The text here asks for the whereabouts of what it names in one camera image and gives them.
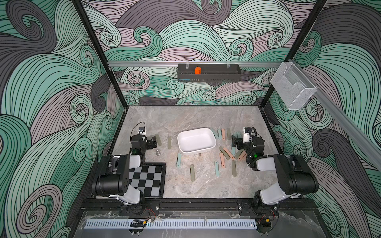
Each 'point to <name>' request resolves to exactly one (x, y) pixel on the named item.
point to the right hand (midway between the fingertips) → (241, 135)
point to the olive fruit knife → (238, 153)
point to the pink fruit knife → (228, 153)
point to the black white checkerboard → (150, 178)
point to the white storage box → (195, 141)
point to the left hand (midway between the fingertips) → (147, 135)
